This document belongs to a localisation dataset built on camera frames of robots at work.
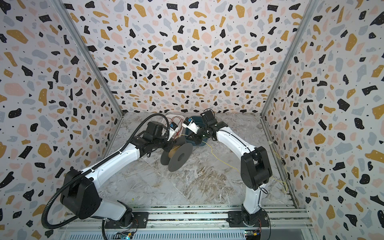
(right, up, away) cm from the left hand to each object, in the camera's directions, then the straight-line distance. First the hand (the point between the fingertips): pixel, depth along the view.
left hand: (175, 138), depth 82 cm
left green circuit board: (-22, -45, -12) cm, 52 cm away
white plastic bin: (-3, +12, +30) cm, 32 cm away
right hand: (+6, +2, +2) cm, 7 cm away
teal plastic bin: (+13, +9, -6) cm, 17 cm away
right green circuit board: (+39, -46, -11) cm, 61 cm away
